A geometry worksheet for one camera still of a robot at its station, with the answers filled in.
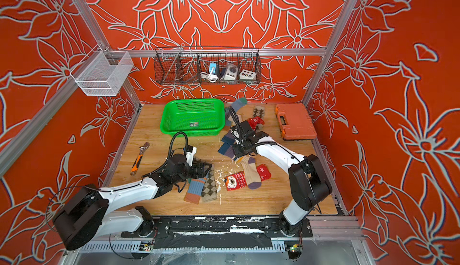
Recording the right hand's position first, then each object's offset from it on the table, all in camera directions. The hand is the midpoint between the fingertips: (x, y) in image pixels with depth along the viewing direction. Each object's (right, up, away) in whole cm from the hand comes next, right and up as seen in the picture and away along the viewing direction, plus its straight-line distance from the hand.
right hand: (233, 150), depth 88 cm
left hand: (-13, -6, -3) cm, 15 cm away
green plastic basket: (-24, +17, +25) cm, 39 cm away
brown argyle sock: (-11, -19, -6) cm, 23 cm away
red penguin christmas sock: (+3, -14, -2) cm, 15 cm away
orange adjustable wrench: (-51, -8, +4) cm, 52 cm away
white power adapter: (-1, +40, +3) cm, 40 cm away
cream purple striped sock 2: (-2, +4, +13) cm, 14 cm away
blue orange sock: (+5, +28, +34) cm, 44 cm away
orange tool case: (+38, +14, +19) cm, 45 cm away
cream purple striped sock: (+9, -11, 0) cm, 15 cm away
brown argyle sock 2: (+17, +21, +27) cm, 38 cm away
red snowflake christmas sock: (+13, +14, +19) cm, 27 cm away
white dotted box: (+8, +40, +6) cm, 41 cm away
